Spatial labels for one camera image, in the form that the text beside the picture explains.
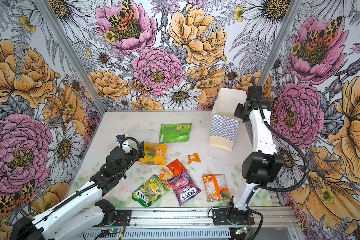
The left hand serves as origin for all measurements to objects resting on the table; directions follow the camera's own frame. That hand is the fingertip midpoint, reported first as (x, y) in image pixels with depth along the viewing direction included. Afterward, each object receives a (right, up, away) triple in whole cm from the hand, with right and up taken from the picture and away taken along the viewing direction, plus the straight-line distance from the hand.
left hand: (135, 147), depth 81 cm
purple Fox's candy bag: (+26, -21, 0) cm, 34 cm away
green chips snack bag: (+20, +6, +25) cm, 33 cm away
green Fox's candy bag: (+8, -23, -2) cm, 25 cm away
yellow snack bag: (+8, -5, +9) cm, 13 cm away
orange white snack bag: (+43, -22, 0) cm, 48 cm away
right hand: (+56, +16, +2) cm, 58 cm away
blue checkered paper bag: (+48, +12, +3) cm, 50 cm away
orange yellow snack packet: (+15, -18, +6) cm, 24 cm away
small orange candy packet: (+32, -8, +13) cm, 36 cm away
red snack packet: (+21, -13, +8) cm, 26 cm away
